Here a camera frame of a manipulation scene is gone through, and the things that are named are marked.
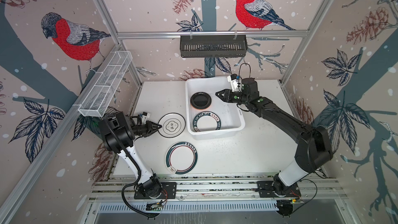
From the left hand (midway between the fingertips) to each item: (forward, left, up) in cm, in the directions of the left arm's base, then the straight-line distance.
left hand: (158, 127), depth 95 cm
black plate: (+21, -27, +2) cm, 34 cm away
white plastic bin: (+8, -47, 0) cm, 48 cm away
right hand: (+7, -36, +23) cm, 43 cm away
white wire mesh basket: (+3, +22, +29) cm, 37 cm away
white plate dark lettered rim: (+5, -31, 0) cm, 31 cm away
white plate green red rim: (-18, -16, -1) cm, 24 cm away
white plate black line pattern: (+3, -9, -2) cm, 9 cm away
